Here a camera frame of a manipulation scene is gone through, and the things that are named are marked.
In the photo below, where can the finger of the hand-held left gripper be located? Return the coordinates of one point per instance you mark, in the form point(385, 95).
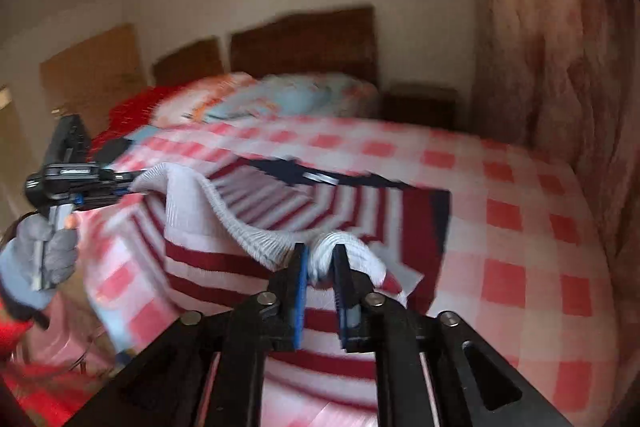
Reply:
point(117, 177)
point(119, 192)

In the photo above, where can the large dark wooden headboard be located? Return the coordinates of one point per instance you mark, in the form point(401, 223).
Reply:
point(305, 47)

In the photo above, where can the small dark wooden headboard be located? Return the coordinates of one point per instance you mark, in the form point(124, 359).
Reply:
point(187, 62)

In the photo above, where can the pink floral curtain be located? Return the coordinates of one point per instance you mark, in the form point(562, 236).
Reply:
point(550, 57)

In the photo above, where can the dark wooden nightstand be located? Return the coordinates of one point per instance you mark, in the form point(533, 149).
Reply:
point(420, 107)

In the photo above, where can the person's left forearm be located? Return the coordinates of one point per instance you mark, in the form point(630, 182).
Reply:
point(12, 327)

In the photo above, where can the red blanket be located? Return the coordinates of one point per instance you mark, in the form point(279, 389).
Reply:
point(135, 112)

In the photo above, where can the red and white striped sweater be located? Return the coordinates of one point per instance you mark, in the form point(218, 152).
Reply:
point(225, 267)

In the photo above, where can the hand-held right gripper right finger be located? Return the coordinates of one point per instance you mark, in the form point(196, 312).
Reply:
point(342, 302)

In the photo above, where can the light blue pillow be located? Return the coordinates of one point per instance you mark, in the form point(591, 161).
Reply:
point(310, 94)

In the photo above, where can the pink checkered bed sheet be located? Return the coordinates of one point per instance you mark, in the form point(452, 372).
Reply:
point(500, 257)

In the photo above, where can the red patterned cloth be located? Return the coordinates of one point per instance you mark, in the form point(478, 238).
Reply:
point(40, 397)

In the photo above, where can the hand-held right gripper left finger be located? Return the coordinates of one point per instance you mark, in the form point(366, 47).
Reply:
point(300, 292)

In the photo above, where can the light wooden wardrobe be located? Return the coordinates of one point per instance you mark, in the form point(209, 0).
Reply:
point(95, 72)

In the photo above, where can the person's left hand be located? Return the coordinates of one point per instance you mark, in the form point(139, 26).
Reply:
point(25, 257)

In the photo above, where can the pink floral pillow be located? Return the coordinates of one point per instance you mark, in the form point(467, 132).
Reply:
point(200, 99)

